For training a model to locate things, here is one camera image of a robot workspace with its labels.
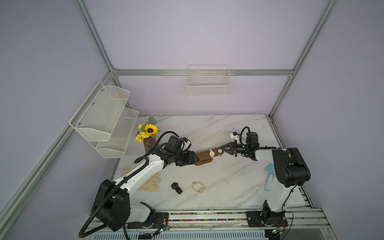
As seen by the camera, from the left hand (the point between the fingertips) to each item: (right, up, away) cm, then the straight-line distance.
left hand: (194, 162), depth 80 cm
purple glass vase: (-26, +10, +5) cm, 29 cm away
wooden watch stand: (+6, +1, +9) cm, 11 cm away
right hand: (+17, +5, +10) cm, 20 cm away
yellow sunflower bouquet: (-27, +18, +1) cm, 32 cm away
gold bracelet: (+5, -15, +1) cm, 16 cm away
